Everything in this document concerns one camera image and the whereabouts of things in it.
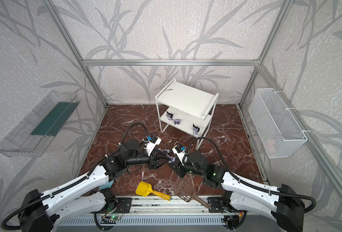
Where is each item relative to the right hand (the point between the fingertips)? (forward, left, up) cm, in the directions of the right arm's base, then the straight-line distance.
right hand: (170, 158), depth 73 cm
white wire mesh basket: (+5, -48, +18) cm, 51 cm away
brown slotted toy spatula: (-13, -9, -16) cm, 22 cm away
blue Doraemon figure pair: (+12, +5, -15) cm, 20 cm away
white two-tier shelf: (+21, -8, +15) cm, 27 cm away
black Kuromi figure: (+15, -14, +4) cm, 20 cm away
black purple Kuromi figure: (+25, +2, +3) cm, 25 cm away
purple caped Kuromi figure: (-2, -1, +3) cm, 4 cm away
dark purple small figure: (+22, -3, +3) cm, 22 cm away
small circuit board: (-24, +29, -16) cm, 41 cm away
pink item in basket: (+5, -51, +4) cm, 51 cm away
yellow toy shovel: (-11, +15, -15) cm, 24 cm away
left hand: (0, +1, +5) cm, 5 cm away
